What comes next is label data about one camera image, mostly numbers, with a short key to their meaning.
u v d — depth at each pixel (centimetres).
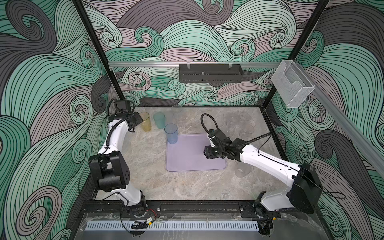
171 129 92
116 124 55
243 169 86
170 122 104
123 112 66
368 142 53
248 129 104
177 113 113
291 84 79
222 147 61
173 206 77
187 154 93
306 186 40
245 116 111
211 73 92
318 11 73
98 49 86
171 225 70
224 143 61
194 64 93
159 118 100
